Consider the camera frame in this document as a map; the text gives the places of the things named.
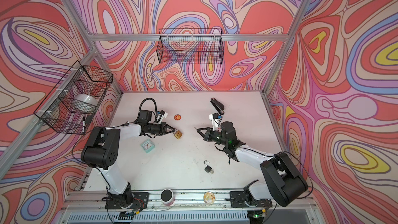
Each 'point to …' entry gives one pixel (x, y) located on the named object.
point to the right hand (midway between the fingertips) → (198, 133)
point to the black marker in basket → (83, 124)
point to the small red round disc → (177, 117)
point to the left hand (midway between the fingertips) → (175, 129)
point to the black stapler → (217, 106)
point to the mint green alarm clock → (147, 145)
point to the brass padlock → (178, 134)
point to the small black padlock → (207, 168)
